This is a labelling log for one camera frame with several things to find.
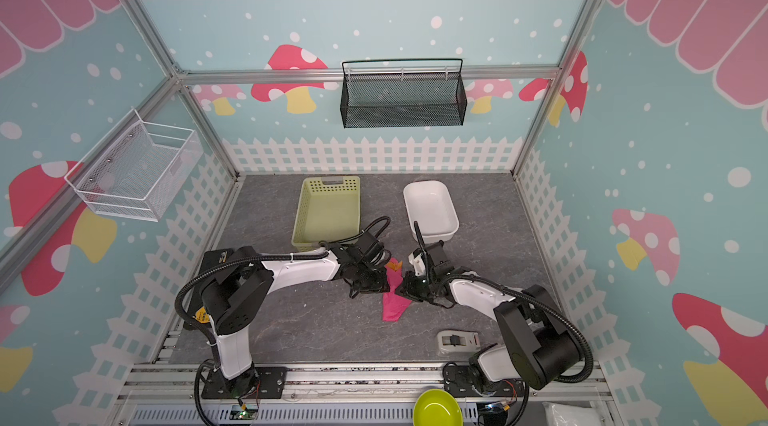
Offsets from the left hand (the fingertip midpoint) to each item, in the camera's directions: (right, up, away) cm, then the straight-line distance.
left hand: (386, 294), depth 88 cm
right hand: (+3, +2, -2) cm, 4 cm away
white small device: (+19, -9, -11) cm, 24 cm away
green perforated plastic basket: (-22, +25, +21) cm, 39 cm away
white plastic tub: (+16, +26, +21) cm, 37 cm away
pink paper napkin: (+2, -2, -1) cm, 3 cm away
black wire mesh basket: (+5, +62, +6) cm, 63 cm away
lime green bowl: (+12, -22, -17) cm, 30 cm away
